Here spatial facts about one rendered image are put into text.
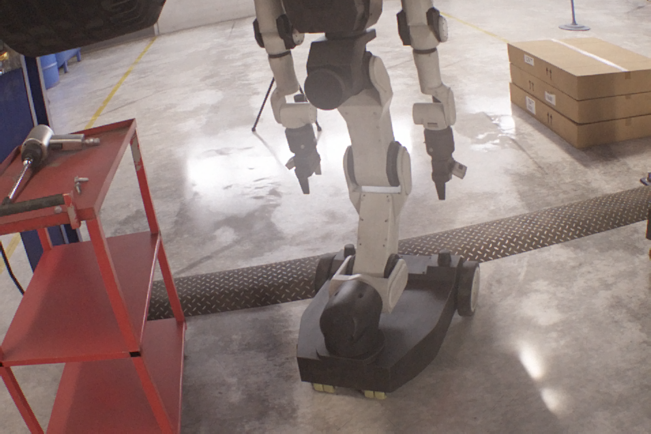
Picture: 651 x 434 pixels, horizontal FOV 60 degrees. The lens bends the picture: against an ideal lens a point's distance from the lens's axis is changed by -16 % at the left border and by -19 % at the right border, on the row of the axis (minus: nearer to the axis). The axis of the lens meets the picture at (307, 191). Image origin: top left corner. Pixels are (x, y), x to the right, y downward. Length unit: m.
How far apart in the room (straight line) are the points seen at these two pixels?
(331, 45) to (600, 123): 2.46
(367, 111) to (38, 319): 1.14
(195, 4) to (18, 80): 8.98
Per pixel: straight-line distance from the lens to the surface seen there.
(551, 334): 2.27
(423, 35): 1.77
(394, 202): 2.07
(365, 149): 2.00
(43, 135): 1.96
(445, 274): 2.26
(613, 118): 3.99
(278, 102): 2.03
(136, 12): 0.96
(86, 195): 1.58
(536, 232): 2.84
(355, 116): 1.95
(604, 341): 2.25
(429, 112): 1.87
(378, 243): 2.06
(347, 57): 1.72
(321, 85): 1.69
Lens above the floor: 1.36
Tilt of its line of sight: 23 degrees down
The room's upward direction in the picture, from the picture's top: 9 degrees counter-clockwise
